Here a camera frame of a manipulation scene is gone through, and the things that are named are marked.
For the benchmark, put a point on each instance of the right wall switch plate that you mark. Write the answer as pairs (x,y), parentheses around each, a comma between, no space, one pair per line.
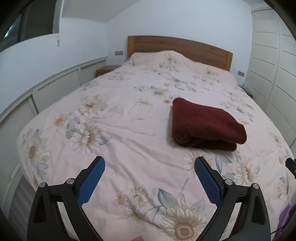
(241,73)

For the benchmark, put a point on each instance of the dark window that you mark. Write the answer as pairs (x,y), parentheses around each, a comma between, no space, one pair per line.
(39,18)

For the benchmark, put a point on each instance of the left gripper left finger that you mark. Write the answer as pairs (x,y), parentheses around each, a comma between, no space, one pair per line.
(45,220)

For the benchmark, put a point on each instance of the wooden headboard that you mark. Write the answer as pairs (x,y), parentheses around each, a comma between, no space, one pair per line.
(196,51)

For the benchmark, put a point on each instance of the dark red knit sweater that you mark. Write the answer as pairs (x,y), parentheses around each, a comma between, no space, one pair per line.
(205,127)

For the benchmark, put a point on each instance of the white built-in wardrobe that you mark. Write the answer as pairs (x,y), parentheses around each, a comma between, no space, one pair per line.
(271,73)

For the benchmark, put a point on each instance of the left wooden nightstand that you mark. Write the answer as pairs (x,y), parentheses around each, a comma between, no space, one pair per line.
(105,70)

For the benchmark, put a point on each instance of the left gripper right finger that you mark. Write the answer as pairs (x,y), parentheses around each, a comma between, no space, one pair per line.
(252,222)

